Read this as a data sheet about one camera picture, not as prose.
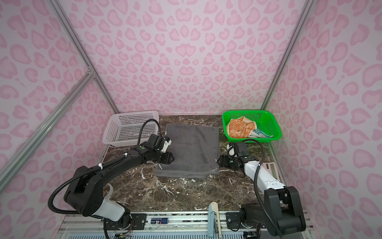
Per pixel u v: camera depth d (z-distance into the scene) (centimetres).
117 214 62
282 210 41
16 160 53
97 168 47
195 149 99
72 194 44
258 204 41
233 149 78
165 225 72
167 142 82
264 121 109
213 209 74
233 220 74
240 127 107
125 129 110
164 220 72
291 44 80
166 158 77
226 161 78
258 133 106
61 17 71
